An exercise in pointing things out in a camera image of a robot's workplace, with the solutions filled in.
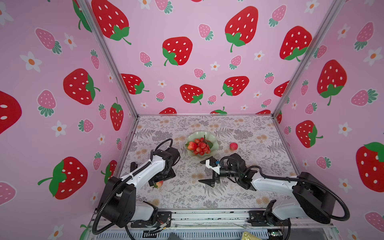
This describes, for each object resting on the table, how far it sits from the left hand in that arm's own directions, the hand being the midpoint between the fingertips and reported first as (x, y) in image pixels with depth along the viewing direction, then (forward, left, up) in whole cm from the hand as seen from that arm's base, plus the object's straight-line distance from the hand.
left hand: (163, 179), depth 83 cm
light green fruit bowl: (+31, -27, 0) cm, 41 cm away
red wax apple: (-3, +3, -1) cm, 4 cm away
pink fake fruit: (+23, -43, -1) cm, 49 cm away
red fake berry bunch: (+21, -21, +2) cm, 29 cm away
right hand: (0, -20, +11) cm, 23 cm away
